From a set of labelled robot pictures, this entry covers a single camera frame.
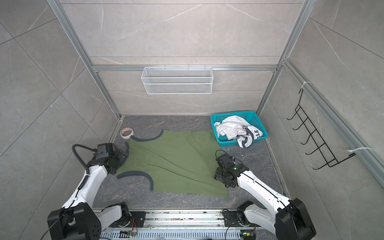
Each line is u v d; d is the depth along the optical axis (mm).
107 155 635
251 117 1087
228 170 635
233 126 1039
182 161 933
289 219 390
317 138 669
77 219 390
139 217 733
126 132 1100
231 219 730
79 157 572
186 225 730
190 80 1024
